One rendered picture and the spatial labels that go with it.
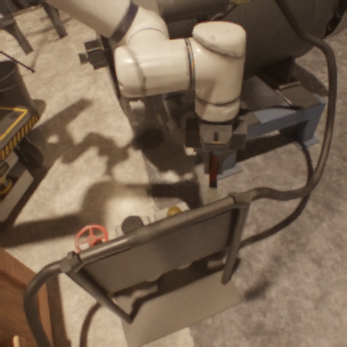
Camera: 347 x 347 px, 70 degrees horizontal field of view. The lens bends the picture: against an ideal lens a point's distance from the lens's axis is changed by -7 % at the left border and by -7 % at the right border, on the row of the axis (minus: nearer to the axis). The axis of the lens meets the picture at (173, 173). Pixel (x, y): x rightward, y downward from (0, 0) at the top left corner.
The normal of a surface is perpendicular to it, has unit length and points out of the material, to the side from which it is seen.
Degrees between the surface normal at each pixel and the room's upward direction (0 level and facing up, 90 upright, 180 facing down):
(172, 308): 0
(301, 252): 0
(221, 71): 90
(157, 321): 0
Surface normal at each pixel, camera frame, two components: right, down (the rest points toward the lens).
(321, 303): -0.07, -0.64
